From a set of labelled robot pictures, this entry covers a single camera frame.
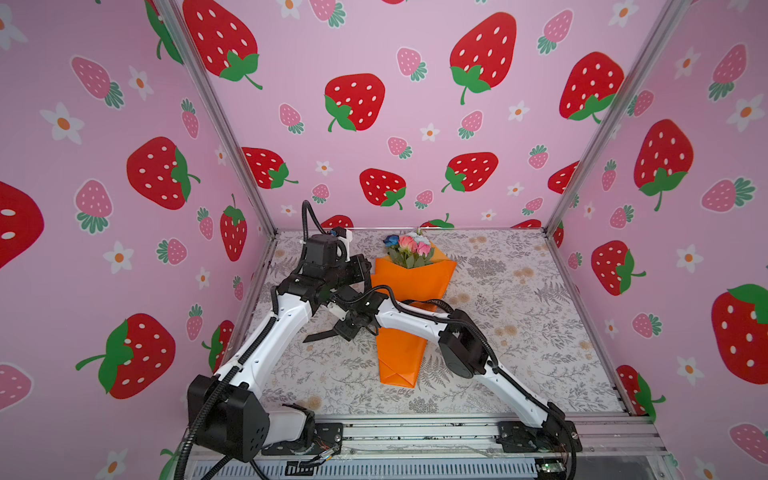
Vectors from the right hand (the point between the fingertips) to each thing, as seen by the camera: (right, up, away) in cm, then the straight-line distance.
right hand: (342, 323), depth 95 cm
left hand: (+11, +20, -16) cm, 28 cm away
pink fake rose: (+21, +27, +13) cm, 36 cm away
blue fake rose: (+16, +28, +16) cm, 36 cm away
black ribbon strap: (-6, -4, -3) cm, 7 cm away
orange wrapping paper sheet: (+19, -8, -9) cm, 23 cm away
